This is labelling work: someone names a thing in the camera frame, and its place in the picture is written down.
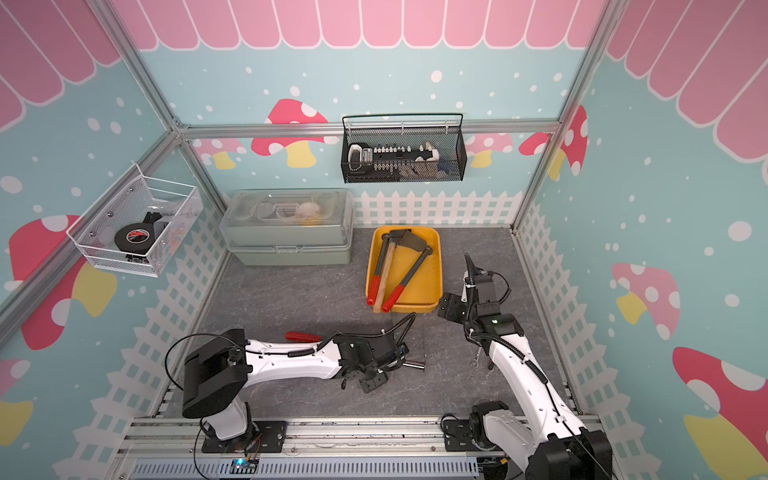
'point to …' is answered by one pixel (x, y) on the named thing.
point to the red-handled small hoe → (386, 239)
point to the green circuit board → (243, 466)
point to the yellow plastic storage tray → (424, 291)
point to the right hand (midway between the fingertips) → (451, 302)
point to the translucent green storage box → (288, 227)
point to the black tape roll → (136, 238)
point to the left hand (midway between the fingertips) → (373, 374)
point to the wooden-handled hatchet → (393, 244)
